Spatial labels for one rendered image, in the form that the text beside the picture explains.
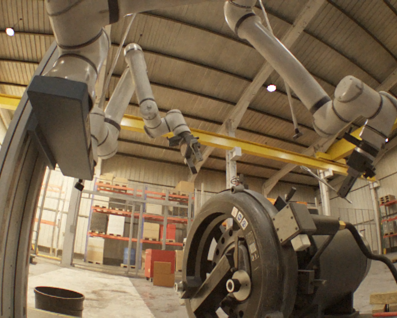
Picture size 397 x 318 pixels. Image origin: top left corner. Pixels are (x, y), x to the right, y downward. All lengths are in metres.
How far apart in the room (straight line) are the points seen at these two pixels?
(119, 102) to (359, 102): 1.19
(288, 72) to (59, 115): 0.72
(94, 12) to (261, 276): 0.90
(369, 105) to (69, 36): 0.85
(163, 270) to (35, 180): 4.74
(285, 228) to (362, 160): 0.31
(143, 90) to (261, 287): 1.01
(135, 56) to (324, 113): 1.07
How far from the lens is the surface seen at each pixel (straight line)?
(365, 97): 0.71
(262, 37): 0.89
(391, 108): 0.77
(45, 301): 1.40
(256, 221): 0.81
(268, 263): 0.76
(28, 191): 0.99
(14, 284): 0.99
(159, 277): 5.50
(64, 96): 0.61
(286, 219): 0.75
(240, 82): 10.36
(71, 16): 0.67
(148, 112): 1.10
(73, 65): 0.70
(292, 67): 0.82
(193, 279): 1.13
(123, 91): 1.44
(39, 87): 0.64
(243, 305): 1.08
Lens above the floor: 0.66
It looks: 25 degrees up
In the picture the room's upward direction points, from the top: 2 degrees clockwise
